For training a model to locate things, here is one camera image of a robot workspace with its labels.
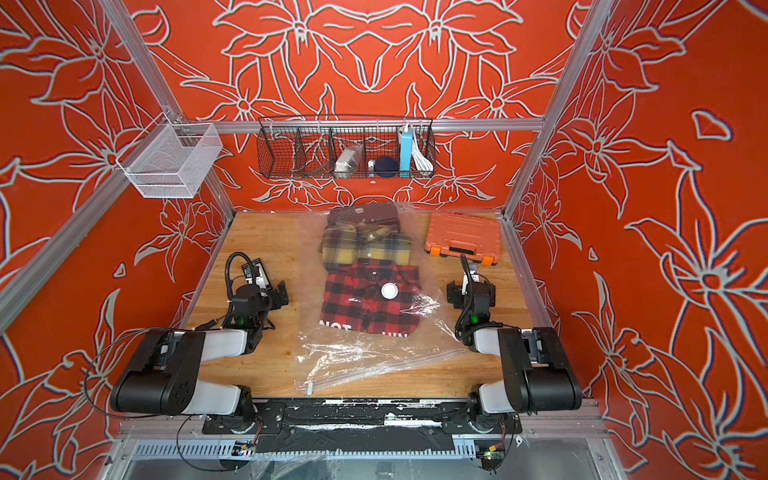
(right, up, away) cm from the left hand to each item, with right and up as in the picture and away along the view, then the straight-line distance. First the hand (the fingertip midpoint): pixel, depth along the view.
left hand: (268, 282), depth 93 cm
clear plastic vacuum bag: (+23, -19, -12) cm, 32 cm away
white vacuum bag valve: (+39, -2, 0) cm, 39 cm away
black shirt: (+34, +23, +23) cm, 47 cm away
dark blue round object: (+38, +37, +2) cm, 53 cm away
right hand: (+63, +1, -1) cm, 63 cm away
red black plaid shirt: (+27, -5, -3) cm, 28 cm away
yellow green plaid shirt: (+22, +12, +11) cm, 28 cm away
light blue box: (+43, +37, -3) cm, 57 cm away
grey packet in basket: (+26, +38, -1) cm, 46 cm away
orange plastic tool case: (+70, +15, +11) cm, 72 cm away
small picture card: (+2, +3, -11) cm, 12 cm away
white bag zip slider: (+17, -26, -15) cm, 34 cm away
